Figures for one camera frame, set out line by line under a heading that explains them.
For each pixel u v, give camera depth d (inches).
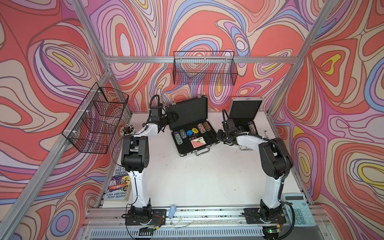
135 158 21.6
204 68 37.9
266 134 41.6
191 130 41.3
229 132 30.8
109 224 29.4
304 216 28.3
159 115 32.2
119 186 32.2
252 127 41.3
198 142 38.9
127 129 34.8
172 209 28.9
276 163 20.7
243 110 41.7
